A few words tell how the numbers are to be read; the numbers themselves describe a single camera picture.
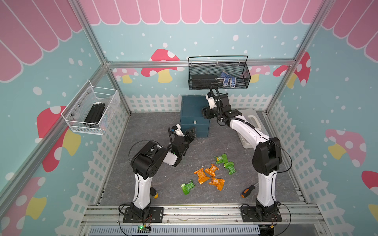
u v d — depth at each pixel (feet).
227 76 2.89
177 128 2.87
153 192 2.61
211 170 2.90
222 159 3.05
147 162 1.78
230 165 2.94
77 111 2.24
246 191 2.61
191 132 2.90
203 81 3.01
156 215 2.44
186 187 2.71
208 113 2.67
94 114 2.29
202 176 2.85
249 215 2.43
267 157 1.71
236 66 3.00
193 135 2.83
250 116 3.30
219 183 2.73
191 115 2.88
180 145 2.50
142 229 2.39
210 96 2.61
